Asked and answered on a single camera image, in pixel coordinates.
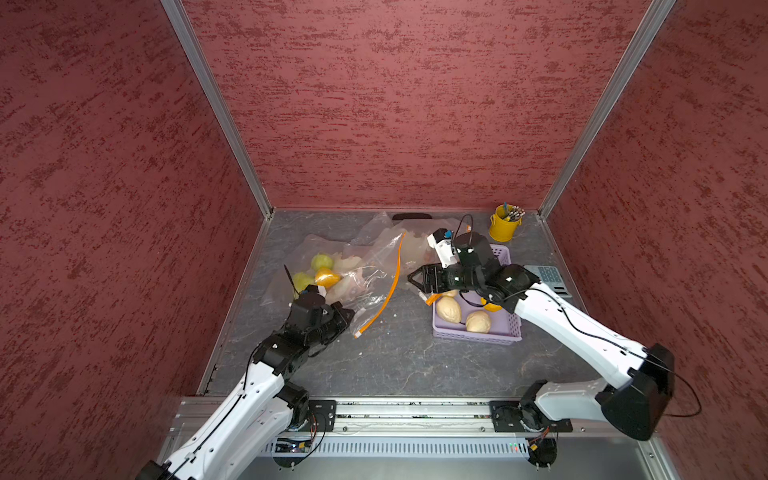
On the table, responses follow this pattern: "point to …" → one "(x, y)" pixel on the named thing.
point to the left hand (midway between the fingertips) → (356, 318)
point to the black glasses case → (412, 215)
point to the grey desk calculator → (551, 276)
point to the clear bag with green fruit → (366, 302)
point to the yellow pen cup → (503, 230)
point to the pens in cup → (512, 213)
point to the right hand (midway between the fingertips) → (417, 283)
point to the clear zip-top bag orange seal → (386, 253)
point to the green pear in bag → (322, 261)
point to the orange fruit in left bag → (327, 278)
